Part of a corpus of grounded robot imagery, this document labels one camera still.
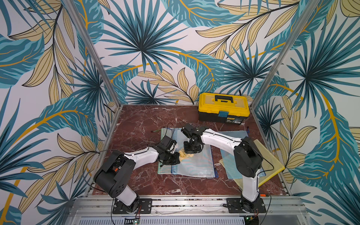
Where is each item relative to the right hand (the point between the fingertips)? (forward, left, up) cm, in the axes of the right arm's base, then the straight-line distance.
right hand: (187, 151), depth 90 cm
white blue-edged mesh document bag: (-7, -8, -5) cm, 12 cm away
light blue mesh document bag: (-7, -9, -5) cm, 12 cm away
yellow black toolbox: (+27, -30, +11) cm, 41 cm away
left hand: (-7, +5, -1) cm, 9 cm away
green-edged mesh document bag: (-10, +14, -3) cm, 17 cm away
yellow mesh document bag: (-9, -54, -6) cm, 55 cm away
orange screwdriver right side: (-26, -40, -3) cm, 48 cm away
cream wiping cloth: (-4, +3, +4) cm, 6 cm away
